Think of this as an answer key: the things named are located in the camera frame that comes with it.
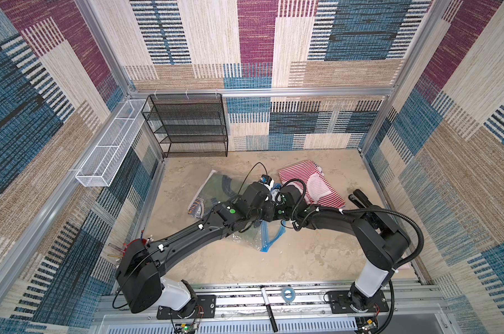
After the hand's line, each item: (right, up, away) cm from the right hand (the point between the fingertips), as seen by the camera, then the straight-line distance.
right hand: (262, 213), depth 90 cm
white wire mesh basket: (-55, +19, -19) cm, 61 cm away
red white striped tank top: (+28, +9, +13) cm, 32 cm away
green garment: (-20, +10, +11) cm, 25 cm away
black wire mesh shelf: (-37, +42, +19) cm, 59 cm away
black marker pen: (+2, -30, -18) cm, 35 cm away
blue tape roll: (+11, -26, -13) cm, 31 cm away
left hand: (+4, +6, -12) cm, 14 cm away
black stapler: (+45, +5, +7) cm, 46 cm away
